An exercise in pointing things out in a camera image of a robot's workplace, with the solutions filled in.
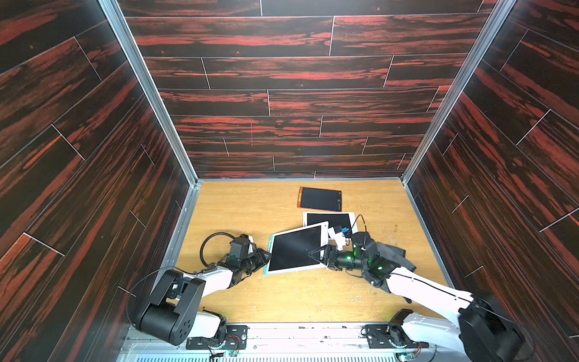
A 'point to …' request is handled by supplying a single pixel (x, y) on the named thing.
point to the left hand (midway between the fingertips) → (271, 257)
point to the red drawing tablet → (320, 199)
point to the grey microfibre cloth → (395, 254)
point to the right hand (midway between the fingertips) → (313, 252)
